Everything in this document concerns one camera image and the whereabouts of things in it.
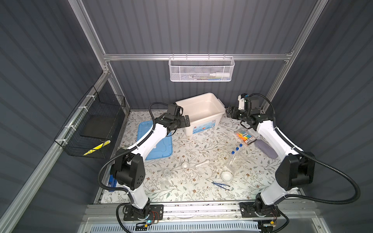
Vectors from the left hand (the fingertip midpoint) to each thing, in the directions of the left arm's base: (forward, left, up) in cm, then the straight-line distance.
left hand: (182, 120), depth 88 cm
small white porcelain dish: (-21, 0, -18) cm, 28 cm away
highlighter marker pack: (-3, -45, -17) cm, 49 cm away
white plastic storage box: (+22, -18, -16) cm, 32 cm away
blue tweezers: (-33, -19, -19) cm, 43 cm away
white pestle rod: (-20, -11, -19) cm, 30 cm away
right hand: (+1, -31, +6) cm, 31 cm away
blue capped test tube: (-20, -30, -4) cm, 36 cm away
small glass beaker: (-28, +10, -13) cm, 32 cm away
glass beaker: (-31, +12, -20) cm, 39 cm away
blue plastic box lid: (-7, +14, -20) cm, 25 cm away
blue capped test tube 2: (-22, -27, -4) cm, 35 cm away
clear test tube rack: (-20, -33, -19) cm, 43 cm away
